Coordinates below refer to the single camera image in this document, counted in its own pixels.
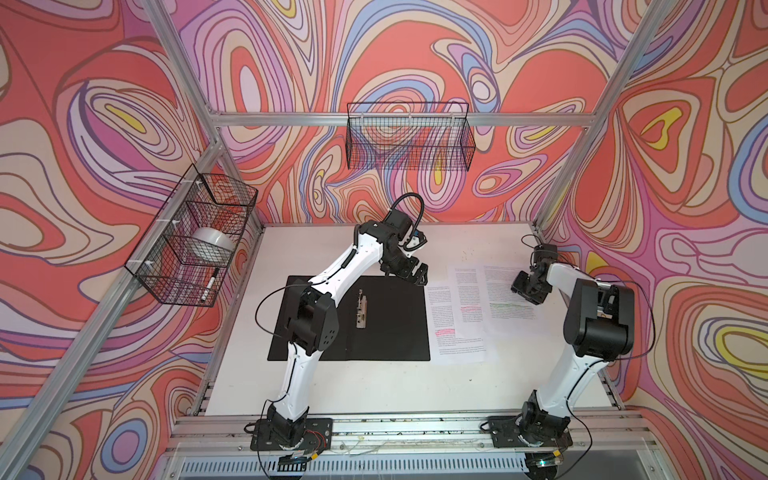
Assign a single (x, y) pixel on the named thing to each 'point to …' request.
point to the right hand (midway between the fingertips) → (520, 296)
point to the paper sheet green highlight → (507, 313)
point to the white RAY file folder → (381, 318)
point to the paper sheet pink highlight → (445, 346)
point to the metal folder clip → (362, 309)
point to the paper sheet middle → (469, 300)
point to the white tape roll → (212, 242)
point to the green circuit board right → (541, 462)
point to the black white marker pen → (210, 284)
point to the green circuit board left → (292, 463)
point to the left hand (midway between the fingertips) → (418, 274)
